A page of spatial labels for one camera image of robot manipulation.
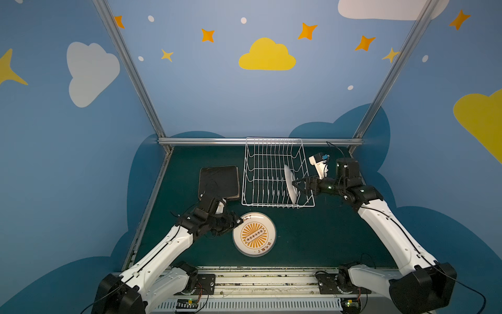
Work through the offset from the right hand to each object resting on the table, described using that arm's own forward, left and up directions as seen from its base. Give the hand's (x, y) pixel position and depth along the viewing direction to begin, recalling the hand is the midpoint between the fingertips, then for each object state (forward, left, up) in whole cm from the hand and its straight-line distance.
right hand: (302, 179), depth 76 cm
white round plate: (-16, +18, -24) cm, 33 cm away
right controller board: (-38, -20, -28) cm, 51 cm away
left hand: (-13, +24, -13) cm, 31 cm away
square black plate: (+11, +38, -22) cm, 46 cm away
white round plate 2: (+8, +3, -11) cm, 14 cm away
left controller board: (-42, +42, -27) cm, 65 cm away
